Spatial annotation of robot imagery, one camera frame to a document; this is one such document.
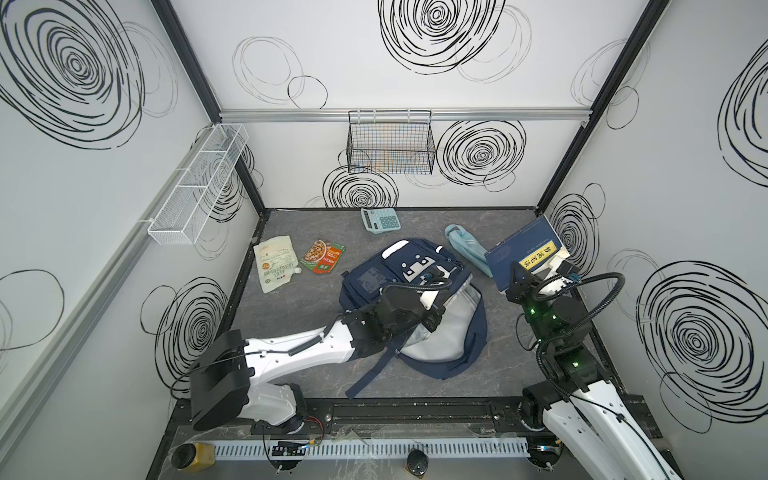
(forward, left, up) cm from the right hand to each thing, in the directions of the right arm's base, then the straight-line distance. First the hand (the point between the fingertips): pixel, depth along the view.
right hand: (507, 264), depth 71 cm
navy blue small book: (+1, -5, +5) cm, 7 cm away
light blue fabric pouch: (+22, +1, -21) cm, 31 cm away
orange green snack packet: (+21, +53, -26) cm, 62 cm away
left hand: (-6, +14, -3) cm, 15 cm away
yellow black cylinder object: (-37, +69, -18) cm, 80 cm away
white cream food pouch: (+18, +68, -26) cm, 75 cm away
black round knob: (-37, +22, -17) cm, 47 cm away
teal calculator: (+38, +32, -25) cm, 56 cm away
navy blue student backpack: (-11, +9, -24) cm, 28 cm away
